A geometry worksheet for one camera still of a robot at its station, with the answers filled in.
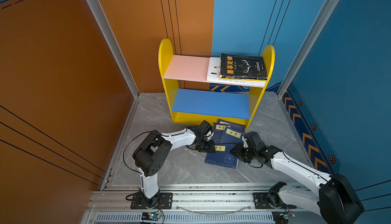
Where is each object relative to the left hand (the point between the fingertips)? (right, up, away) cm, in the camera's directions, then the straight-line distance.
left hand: (213, 150), depth 89 cm
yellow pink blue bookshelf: (-13, +32, +10) cm, 36 cm away
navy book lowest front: (+5, -3, -3) cm, 6 cm away
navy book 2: (+4, +11, +8) cm, 14 cm away
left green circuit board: (-31, -26, -18) cm, 44 cm away
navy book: (+11, +8, +5) cm, 15 cm away
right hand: (+8, 0, -6) cm, 10 cm away
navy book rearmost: (+13, +14, +8) cm, 21 cm away
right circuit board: (+30, -26, -19) cm, 44 cm away
